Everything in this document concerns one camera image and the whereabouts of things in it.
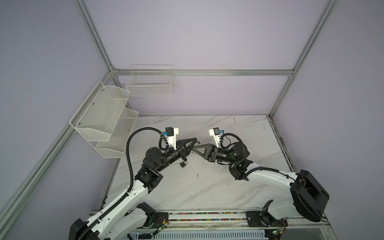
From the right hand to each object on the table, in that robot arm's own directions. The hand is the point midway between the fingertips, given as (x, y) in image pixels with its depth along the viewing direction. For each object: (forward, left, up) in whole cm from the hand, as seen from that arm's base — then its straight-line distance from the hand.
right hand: (193, 152), depth 63 cm
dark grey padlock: (+10, +8, -31) cm, 33 cm away
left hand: (+4, -1, +3) cm, 5 cm away
